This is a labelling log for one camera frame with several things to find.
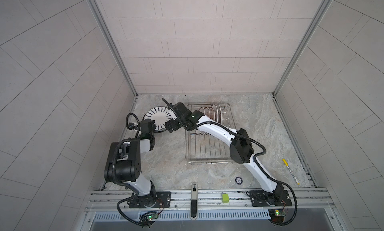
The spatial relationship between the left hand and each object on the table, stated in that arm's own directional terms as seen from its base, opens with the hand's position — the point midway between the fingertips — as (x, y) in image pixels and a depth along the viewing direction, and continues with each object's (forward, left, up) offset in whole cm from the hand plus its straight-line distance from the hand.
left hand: (151, 121), depth 96 cm
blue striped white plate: (+7, -4, -2) cm, 8 cm away
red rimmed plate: (-4, -40, +15) cm, 43 cm away
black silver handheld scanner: (-46, -29, +1) cm, 55 cm away
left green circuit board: (-50, -10, -1) cm, 51 cm away
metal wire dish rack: (-17, -33, -3) cm, 37 cm away
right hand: (-5, -14, +5) cm, 15 cm away
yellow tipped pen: (-26, -80, -3) cm, 84 cm away
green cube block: (-43, -44, -3) cm, 61 cm away
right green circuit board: (-49, -67, -4) cm, 83 cm away
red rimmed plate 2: (-5, -42, +15) cm, 45 cm away
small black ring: (-34, -52, -4) cm, 62 cm away
